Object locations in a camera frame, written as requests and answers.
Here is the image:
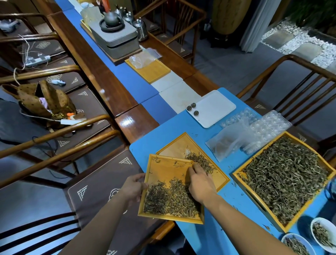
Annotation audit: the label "white rectangular plate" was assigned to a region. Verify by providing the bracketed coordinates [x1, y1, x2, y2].
[186, 90, 237, 129]

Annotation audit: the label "clear plastic blister tray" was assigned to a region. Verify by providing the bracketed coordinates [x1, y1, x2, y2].
[241, 110, 293, 156]
[220, 107, 259, 129]

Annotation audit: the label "white curtain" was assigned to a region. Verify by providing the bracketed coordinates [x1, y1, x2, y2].
[239, 0, 283, 53]

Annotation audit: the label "short blue mat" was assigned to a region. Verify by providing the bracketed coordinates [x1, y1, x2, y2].
[141, 94, 178, 125]

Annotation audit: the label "person's right forearm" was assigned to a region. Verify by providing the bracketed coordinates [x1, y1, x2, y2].
[201, 193, 297, 255]

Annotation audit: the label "large blue mat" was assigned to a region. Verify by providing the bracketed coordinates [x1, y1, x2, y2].
[129, 87, 336, 255]

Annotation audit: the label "rectangular wooden tray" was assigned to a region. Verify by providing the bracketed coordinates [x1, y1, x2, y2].
[156, 132, 231, 193]

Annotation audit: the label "small clear plastic bag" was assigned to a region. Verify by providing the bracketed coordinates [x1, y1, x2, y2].
[128, 48, 163, 69]

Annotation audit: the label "deep wooden tray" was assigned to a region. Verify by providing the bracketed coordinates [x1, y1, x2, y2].
[230, 131, 336, 234]

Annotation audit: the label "white tea cup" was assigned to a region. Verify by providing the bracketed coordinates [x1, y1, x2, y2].
[310, 217, 336, 255]

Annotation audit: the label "green garden plants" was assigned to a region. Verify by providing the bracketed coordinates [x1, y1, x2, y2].
[285, 0, 336, 37]

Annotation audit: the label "white power strip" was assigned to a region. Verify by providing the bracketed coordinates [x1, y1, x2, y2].
[25, 54, 52, 68]

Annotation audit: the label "square wooden tray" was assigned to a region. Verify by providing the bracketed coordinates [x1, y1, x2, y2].
[138, 154, 205, 225]

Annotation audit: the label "person's left forearm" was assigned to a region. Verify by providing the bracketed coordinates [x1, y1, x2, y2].
[59, 193, 132, 255]

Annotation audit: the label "person's right hand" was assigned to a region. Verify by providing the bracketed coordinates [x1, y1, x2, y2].
[188, 162, 218, 207]

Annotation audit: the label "brown dotted leather handbag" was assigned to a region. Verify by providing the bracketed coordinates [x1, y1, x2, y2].
[2, 80, 77, 124]

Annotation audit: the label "black round trivet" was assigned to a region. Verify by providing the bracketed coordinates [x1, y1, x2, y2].
[98, 17, 125, 33]

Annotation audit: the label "white pebble bed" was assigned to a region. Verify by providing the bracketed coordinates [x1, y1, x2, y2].
[260, 17, 336, 70]

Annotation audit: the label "dark clay teapot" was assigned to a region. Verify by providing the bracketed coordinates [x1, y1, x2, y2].
[103, 9, 121, 27]

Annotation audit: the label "grey stone tea box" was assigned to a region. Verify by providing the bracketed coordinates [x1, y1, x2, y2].
[88, 20, 141, 60]

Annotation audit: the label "small yellow bamboo board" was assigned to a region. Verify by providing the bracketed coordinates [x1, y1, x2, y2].
[125, 58, 171, 84]

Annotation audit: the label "large clear plastic bag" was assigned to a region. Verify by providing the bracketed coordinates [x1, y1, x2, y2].
[205, 123, 254, 162]

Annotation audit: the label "white table mat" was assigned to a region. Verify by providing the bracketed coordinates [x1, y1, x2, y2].
[151, 71, 184, 93]
[159, 81, 202, 114]

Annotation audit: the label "long blue table runner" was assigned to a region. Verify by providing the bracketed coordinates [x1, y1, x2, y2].
[54, 0, 160, 104]

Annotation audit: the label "large woven jar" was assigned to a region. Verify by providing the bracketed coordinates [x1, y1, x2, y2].
[211, 0, 252, 36]

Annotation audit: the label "wooden armchair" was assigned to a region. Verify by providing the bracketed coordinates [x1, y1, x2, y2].
[0, 64, 126, 158]
[0, 13, 87, 94]
[134, 0, 207, 66]
[236, 54, 336, 168]
[0, 129, 176, 255]

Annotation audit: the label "blue rimmed bowl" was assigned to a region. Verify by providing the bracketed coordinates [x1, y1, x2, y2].
[281, 233, 317, 255]

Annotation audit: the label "person's left hand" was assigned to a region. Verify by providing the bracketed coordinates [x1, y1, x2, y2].
[117, 173, 149, 210]

